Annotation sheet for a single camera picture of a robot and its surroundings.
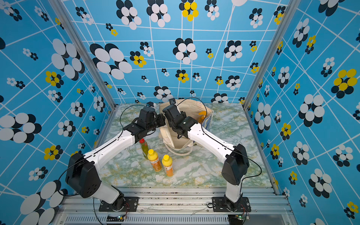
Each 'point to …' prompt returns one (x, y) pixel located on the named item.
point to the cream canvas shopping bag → (199, 111)
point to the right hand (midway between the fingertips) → (178, 113)
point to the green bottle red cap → (145, 147)
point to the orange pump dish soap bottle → (203, 113)
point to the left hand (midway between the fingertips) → (168, 116)
